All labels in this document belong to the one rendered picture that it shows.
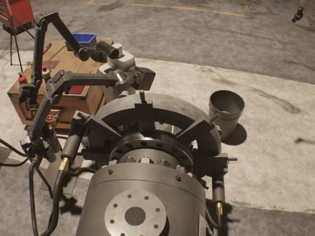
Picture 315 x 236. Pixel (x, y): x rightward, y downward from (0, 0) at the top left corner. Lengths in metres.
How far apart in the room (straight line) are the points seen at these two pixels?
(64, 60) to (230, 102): 1.68
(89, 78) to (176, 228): 0.79
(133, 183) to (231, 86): 2.20
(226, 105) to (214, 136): 1.12
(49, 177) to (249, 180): 1.67
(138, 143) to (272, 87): 2.25
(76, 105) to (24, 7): 3.08
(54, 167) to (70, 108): 0.54
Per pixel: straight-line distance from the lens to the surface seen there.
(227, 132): 2.21
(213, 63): 3.29
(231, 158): 1.37
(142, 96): 1.04
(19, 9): 4.85
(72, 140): 1.26
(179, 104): 1.13
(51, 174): 2.19
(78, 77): 1.20
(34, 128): 1.41
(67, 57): 2.64
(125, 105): 1.15
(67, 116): 2.31
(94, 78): 1.24
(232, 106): 2.32
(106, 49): 1.48
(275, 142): 2.48
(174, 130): 1.43
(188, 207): 0.99
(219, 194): 1.44
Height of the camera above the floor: 1.72
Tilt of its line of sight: 45 degrees down
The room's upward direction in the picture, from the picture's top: straight up
